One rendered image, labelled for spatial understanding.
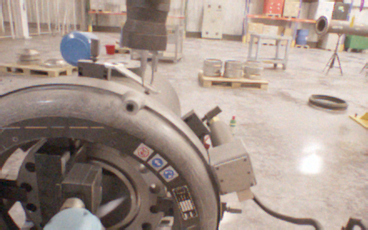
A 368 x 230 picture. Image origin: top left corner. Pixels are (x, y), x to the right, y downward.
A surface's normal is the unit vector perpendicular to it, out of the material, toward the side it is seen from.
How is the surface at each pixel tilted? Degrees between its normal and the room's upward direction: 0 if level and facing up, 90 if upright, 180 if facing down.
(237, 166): 90
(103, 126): 90
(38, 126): 90
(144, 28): 89
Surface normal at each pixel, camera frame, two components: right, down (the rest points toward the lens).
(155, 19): 0.53, 0.50
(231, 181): 0.04, 0.36
